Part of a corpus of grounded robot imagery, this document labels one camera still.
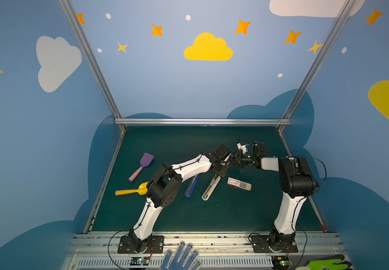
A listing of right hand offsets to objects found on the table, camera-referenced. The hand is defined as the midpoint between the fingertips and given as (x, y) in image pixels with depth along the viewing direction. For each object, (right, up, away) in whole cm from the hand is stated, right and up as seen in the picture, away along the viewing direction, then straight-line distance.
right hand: (227, 156), depth 97 cm
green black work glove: (+39, -43, -27) cm, 64 cm away
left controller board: (-42, -43, -26) cm, 65 cm away
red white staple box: (+8, -16, -3) cm, 18 cm away
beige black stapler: (-10, -16, -7) cm, 20 cm away
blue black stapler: (-21, -15, -6) cm, 26 cm away
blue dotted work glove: (-30, -43, -27) cm, 59 cm away
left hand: (-2, -7, -4) cm, 8 cm away
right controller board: (+19, -44, -25) cm, 54 cm away
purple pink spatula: (-49, -3, +5) cm, 50 cm away
